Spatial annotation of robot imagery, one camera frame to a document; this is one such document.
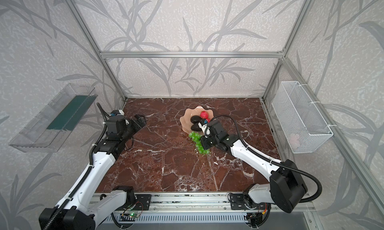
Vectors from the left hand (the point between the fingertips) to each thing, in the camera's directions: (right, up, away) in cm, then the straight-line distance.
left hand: (140, 119), depth 79 cm
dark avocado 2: (+29, -6, +20) cm, 36 cm away
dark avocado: (+28, -1, +23) cm, 36 cm away
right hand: (+32, -11, +4) cm, 34 cm away
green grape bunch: (+30, -10, +1) cm, 32 cm away
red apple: (+34, +2, +23) cm, 41 cm away
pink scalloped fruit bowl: (+22, -3, +23) cm, 32 cm away
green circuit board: (0, -45, -8) cm, 46 cm away
